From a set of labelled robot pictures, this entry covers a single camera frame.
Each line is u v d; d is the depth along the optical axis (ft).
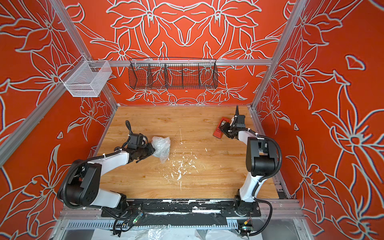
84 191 1.40
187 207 2.44
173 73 3.28
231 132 2.51
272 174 1.47
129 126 2.42
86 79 3.00
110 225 2.29
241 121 2.54
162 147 2.89
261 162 1.63
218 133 3.19
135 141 2.39
